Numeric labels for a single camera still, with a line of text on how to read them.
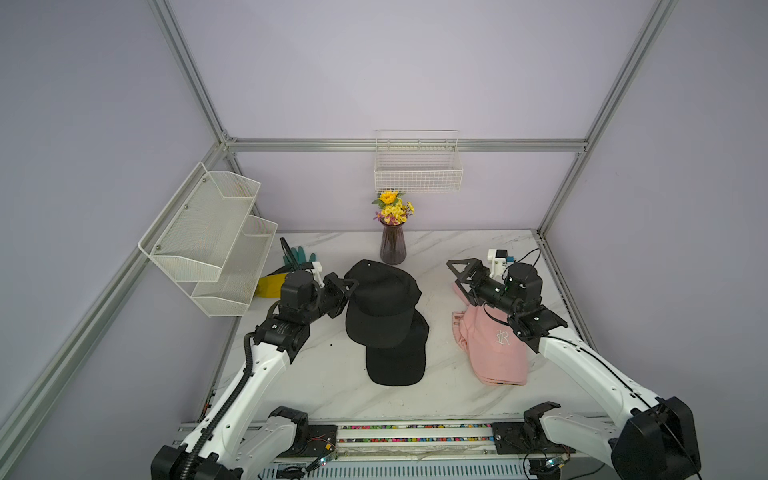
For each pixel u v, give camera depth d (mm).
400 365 905
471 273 680
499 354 819
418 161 949
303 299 555
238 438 404
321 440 728
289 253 662
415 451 732
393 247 1042
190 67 752
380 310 749
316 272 699
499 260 725
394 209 916
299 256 1108
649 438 389
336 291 662
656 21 691
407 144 907
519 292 595
